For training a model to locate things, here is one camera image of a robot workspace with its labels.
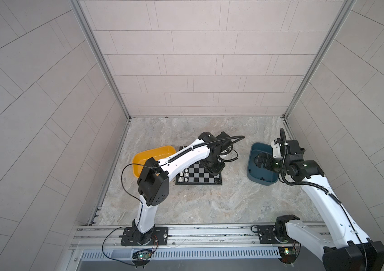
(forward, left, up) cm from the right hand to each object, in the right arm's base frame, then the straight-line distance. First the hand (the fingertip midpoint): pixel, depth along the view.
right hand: (260, 161), depth 78 cm
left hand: (-2, +19, -4) cm, 19 cm away
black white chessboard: (+2, +30, -13) cm, 33 cm away
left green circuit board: (-31, +53, -12) cm, 62 cm away
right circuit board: (-34, -6, -17) cm, 39 cm away
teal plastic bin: (0, -4, -15) cm, 16 cm away
